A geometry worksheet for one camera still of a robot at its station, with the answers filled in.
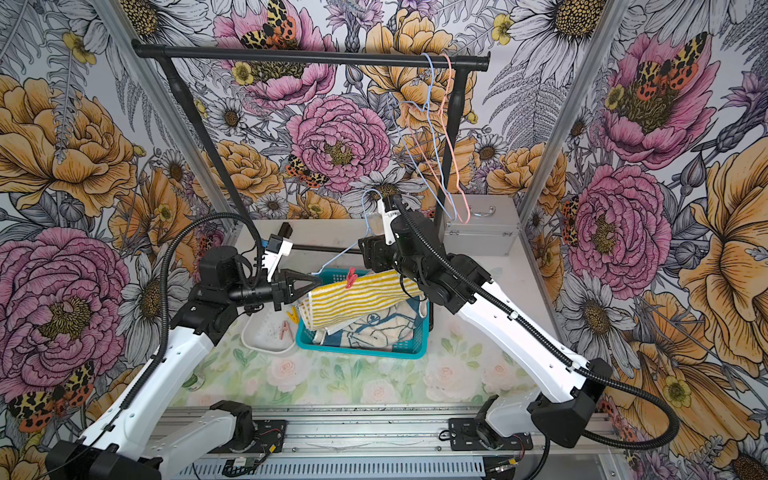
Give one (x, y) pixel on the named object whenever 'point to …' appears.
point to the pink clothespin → (286, 328)
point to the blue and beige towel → (389, 326)
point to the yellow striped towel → (337, 304)
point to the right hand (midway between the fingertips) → (372, 247)
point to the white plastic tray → (270, 330)
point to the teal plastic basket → (413, 348)
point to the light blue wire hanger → (369, 231)
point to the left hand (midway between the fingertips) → (319, 290)
